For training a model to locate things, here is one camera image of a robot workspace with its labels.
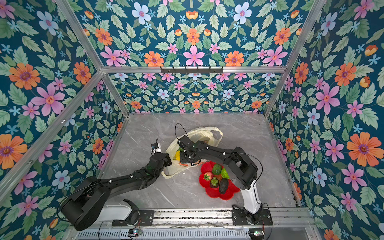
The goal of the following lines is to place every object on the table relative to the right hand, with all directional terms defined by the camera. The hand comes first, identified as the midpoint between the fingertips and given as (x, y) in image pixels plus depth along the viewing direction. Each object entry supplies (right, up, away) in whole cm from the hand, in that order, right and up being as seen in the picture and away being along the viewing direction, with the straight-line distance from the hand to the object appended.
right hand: (182, 158), depth 90 cm
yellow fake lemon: (-3, +2, 0) cm, 4 cm away
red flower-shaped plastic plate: (+19, -16, -10) cm, 27 cm away
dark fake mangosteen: (+19, -11, -10) cm, 24 cm away
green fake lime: (+25, -7, -8) cm, 27 cm away
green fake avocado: (+20, -5, -5) cm, 22 cm away
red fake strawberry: (+15, -8, -9) cm, 19 cm away
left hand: (-7, +5, -2) cm, 9 cm away
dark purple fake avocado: (+24, -13, -10) cm, 29 cm away
